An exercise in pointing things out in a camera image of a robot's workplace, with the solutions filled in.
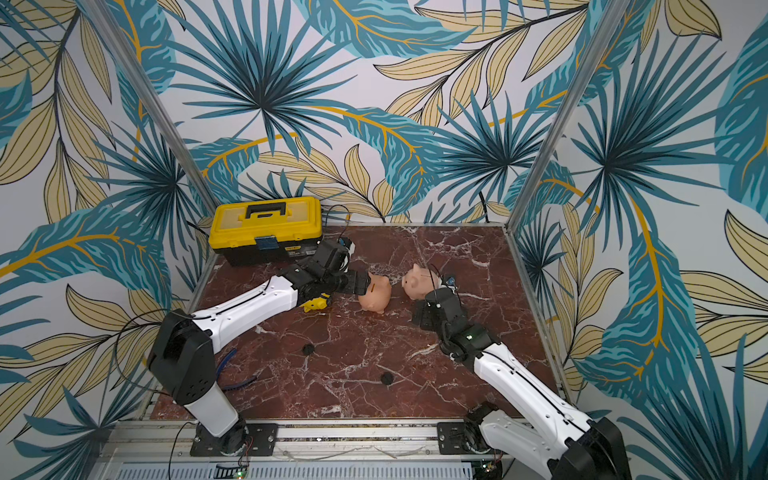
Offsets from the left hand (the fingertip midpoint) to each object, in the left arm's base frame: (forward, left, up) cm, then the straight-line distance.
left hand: (357, 282), depth 86 cm
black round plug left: (-14, +14, -15) cm, 25 cm away
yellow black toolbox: (+19, +31, +1) cm, 36 cm away
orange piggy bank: (0, -6, -6) cm, 8 cm away
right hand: (-7, -21, 0) cm, 23 cm away
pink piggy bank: (+4, -19, -5) cm, 20 cm away
